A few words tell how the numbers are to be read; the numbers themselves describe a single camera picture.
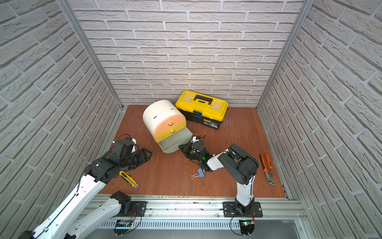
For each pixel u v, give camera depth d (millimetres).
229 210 727
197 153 716
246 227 706
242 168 508
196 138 890
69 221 414
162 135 867
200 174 851
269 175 848
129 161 588
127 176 823
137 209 727
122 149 533
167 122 828
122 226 711
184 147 838
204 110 964
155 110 880
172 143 899
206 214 743
